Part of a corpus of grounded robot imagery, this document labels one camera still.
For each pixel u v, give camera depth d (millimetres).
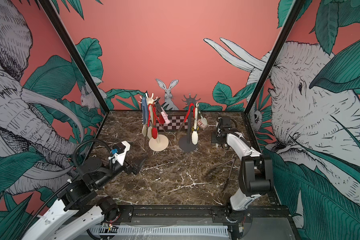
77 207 458
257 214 749
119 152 511
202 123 885
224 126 718
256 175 457
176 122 1106
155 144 1005
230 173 863
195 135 780
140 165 589
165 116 798
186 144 1029
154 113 767
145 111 727
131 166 570
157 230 701
